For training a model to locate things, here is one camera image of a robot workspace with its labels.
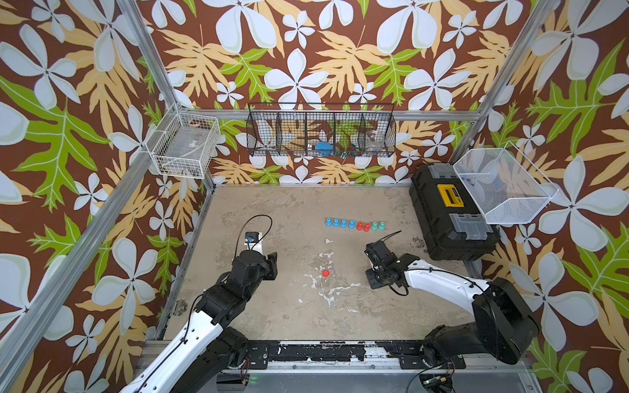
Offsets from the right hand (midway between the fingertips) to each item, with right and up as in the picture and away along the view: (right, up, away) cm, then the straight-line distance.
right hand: (371, 276), depth 89 cm
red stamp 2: (+1, +17, +13) cm, 22 cm away
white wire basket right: (+44, +31, -8) cm, 54 cm away
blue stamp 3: (-8, +18, +14) cm, 25 cm away
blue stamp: (-15, +19, +15) cm, 29 cm away
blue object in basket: (-17, +50, +6) cm, 53 cm away
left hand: (-35, +11, -13) cm, 39 cm away
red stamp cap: (-17, +1, +2) cm, 17 cm away
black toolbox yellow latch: (+27, +20, -5) cm, 34 cm away
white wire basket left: (-68, +48, -3) cm, 83 cm away
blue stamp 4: (-5, +18, +14) cm, 24 cm away
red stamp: (-2, +18, +15) cm, 23 cm away
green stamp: (+4, +18, +13) cm, 22 cm away
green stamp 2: (+8, +18, +14) cm, 24 cm away
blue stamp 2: (-12, +19, +14) cm, 27 cm away
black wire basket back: (-19, +57, +9) cm, 61 cm away
